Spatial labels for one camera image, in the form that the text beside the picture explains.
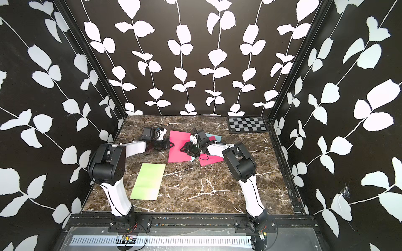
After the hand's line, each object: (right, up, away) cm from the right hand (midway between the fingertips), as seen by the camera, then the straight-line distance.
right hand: (181, 149), depth 96 cm
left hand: (-5, +4, +3) cm, 7 cm away
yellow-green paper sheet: (-18, -18, -7) cm, 26 cm away
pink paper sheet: (-4, +6, +11) cm, 13 cm away
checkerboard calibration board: (+45, +16, +19) cm, 52 cm away
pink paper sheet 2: (+15, -5, -7) cm, 18 cm away
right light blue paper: (+24, +6, +13) cm, 28 cm away
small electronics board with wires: (-21, -38, -25) cm, 51 cm away
